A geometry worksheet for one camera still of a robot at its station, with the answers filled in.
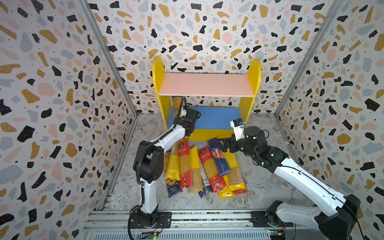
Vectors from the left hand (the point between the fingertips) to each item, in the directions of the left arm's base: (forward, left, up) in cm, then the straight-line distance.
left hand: (178, 118), depth 92 cm
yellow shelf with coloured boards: (-8, -21, +5) cm, 23 cm away
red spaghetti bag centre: (-35, -22, -14) cm, 44 cm away
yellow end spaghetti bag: (-39, -28, -16) cm, 51 cm away
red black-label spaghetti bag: (-28, -5, -14) cm, 32 cm away
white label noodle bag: (-37, -17, -16) cm, 44 cm away
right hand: (-21, -24, +10) cm, 34 cm away
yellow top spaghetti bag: (-36, -11, -15) cm, 40 cm away
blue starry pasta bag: (-36, +1, -16) cm, 39 cm away
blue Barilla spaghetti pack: (-26, -26, -11) cm, 39 cm away
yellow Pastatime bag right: (-36, -33, -13) cm, 51 cm away
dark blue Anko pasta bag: (+14, +1, +3) cm, 14 cm away
